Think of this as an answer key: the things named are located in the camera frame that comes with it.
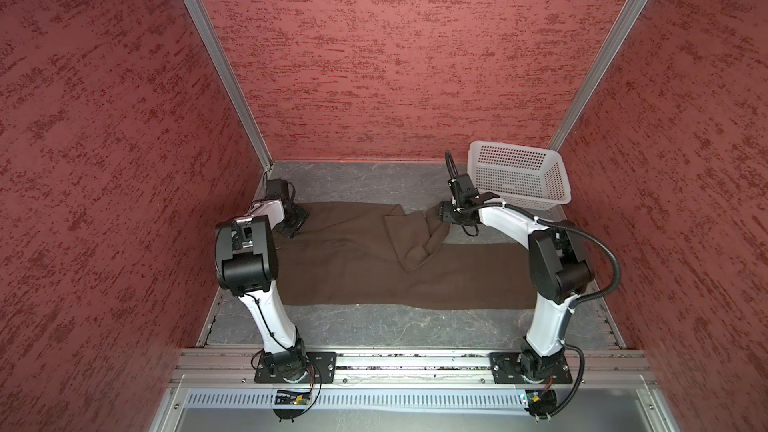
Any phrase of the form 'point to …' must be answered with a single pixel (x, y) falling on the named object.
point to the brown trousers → (350, 254)
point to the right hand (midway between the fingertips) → (447, 219)
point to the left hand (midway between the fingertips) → (303, 225)
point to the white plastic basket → (531, 177)
